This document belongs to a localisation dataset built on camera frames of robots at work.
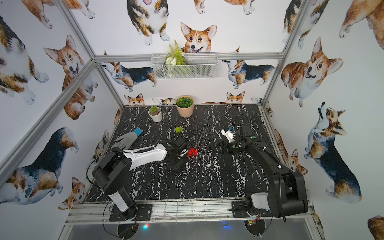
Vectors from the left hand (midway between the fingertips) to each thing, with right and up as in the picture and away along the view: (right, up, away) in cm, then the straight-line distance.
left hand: (178, 161), depth 90 cm
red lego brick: (+8, +5, +2) cm, 10 cm away
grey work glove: (-37, +11, +10) cm, 40 cm away
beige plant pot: (+2, +35, +16) cm, 39 cm away
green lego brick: (-2, +18, +16) cm, 24 cm away
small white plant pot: (-19, +30, +16) cm, 39 cm away
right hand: (+23, +9, -8) cm, 26 cm away
